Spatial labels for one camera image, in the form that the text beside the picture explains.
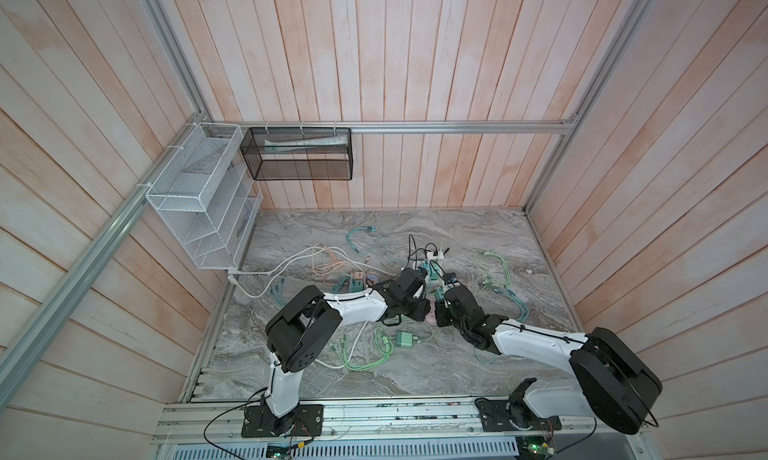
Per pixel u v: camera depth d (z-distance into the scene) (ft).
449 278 2.60
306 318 1.78
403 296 2.36
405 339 2.79
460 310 2.22
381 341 2.82
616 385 1.40
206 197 2.38
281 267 3.40
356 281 3.10
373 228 3.75
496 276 3.32
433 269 3.06
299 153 3.42
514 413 2.17
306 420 2.40
